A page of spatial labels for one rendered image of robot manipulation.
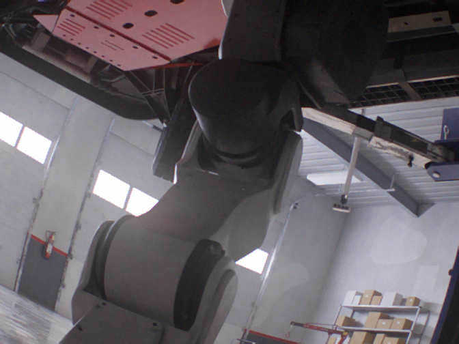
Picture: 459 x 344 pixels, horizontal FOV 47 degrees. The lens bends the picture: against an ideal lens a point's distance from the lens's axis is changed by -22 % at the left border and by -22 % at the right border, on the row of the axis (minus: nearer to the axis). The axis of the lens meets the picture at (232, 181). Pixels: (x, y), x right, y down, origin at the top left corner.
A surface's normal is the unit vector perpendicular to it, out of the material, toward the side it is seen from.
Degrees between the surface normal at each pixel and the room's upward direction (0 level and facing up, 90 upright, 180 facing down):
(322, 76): 177
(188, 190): 43
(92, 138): 90
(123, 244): 73
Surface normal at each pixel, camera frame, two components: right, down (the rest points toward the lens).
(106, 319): 0.11, -0.90
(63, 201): 0.59, -0.04
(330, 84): -0.31, 0.90
